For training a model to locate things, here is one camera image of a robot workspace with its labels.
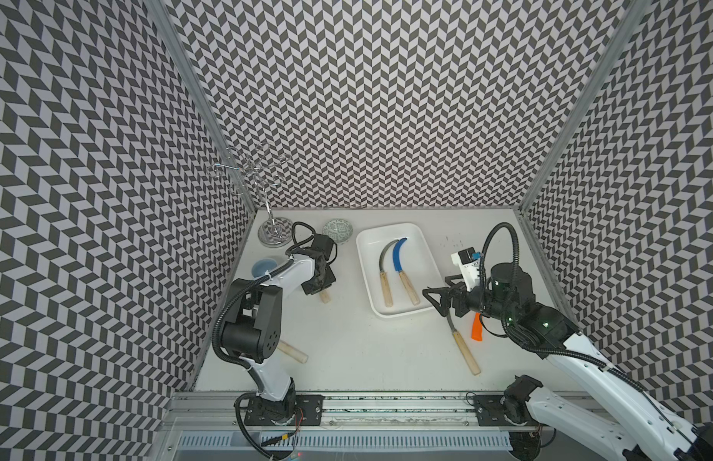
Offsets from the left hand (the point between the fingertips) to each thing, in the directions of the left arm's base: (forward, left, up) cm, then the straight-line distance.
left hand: (322, 285), depth 94 cm
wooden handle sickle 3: (-19, -44, -4) cm, 48 cm away
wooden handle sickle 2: (+3, -21, -1) cm, 21 cm away
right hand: (-13, -33, +19) cm, 40 cm away
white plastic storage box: (+11, -32, -2) cm, 34 cm away
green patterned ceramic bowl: (+24, -4, 0) cm, 24 cm away
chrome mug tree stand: (+25, +22, -2) cm, 33 cm away
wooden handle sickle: (-5, -2, +2) cm, 6 cm away
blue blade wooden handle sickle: (+5, -28, -3) cm, 28 cm away
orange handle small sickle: (-15, -48, -2) cm, 51 cm away
